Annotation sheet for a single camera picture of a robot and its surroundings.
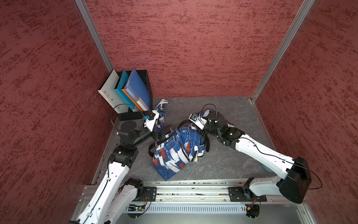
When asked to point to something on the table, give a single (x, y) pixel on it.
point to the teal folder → (119, 90)
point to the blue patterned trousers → (183, 145)
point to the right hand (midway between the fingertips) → (196, 124)
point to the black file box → (143, 76)
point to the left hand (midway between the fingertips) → (163, 123)
